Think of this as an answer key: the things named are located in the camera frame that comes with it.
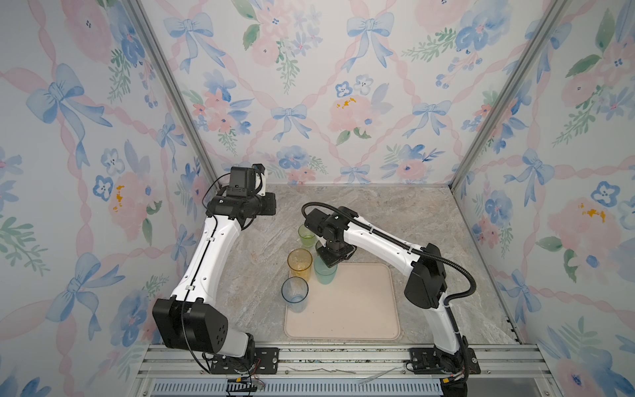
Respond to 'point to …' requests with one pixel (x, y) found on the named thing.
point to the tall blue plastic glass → (294, 292)
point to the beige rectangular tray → (364, 303)
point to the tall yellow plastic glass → (299, 263)
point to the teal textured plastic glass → (324, 274)
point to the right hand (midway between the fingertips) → (334, 259)
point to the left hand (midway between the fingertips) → (272, 199)
